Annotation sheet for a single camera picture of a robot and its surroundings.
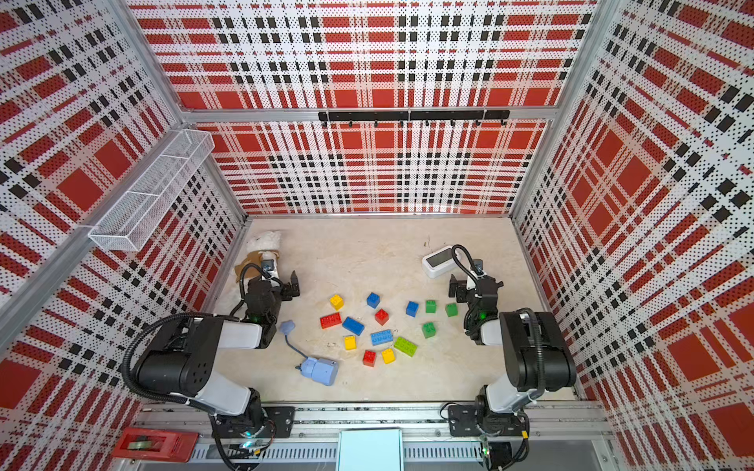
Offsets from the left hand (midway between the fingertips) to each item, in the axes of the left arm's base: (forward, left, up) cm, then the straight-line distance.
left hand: (284, 272), depth 94 cm
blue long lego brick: (-15, -23, -8) cm, 29 cm away
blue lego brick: (-10, -42, -6) cm, 43 cm away
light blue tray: (-47, -30, -4) cm, 56 cm away
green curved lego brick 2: (-10, -55, -7) cm, 56 cm away
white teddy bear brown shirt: (+11, +10, 0) cm, 15 cm away
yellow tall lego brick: (-8, -17, -5) cm, 20 cm away
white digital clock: (+6, -52, -4) cm, 52 cm away
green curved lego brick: (-9, -48, -7) cm, 49 cm away
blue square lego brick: (-7, -29, -7) cm, 31 cm away
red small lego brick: (-13, -32, -6) cm, 35 cm away
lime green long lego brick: (-22, -39, -7) cm, 46 cm away
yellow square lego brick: (-21, -23, -7) cm, 31 cm away
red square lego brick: (-26, -29, -5) cm, 39 cm away
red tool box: (-46, +19, -1) cm, 50 cm away
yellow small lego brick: (-25, -34, -7) cm, 43 cm away
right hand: (0, -61, -2) cm, 61 cm away
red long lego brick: (-14, -16, -7) cm, 22 cm away
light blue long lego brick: (-19, -32, -8) cm, 38 cm away
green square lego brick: (-18, -46, -5) cm, 50 cm away
